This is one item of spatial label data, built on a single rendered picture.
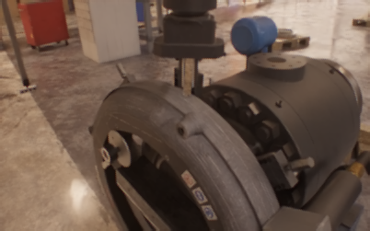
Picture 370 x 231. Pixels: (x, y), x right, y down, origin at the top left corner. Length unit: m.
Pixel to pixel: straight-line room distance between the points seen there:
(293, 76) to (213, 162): 0.56
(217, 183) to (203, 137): 0.10
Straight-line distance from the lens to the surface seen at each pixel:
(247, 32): 1.28
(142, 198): 0.81
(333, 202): 0.67
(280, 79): 1.02
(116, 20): 4.58
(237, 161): 0.57
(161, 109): 0.62
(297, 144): 0.87
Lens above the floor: 1.23
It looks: 28 degrees down
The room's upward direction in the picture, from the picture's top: 2 degrees counter-clockwise
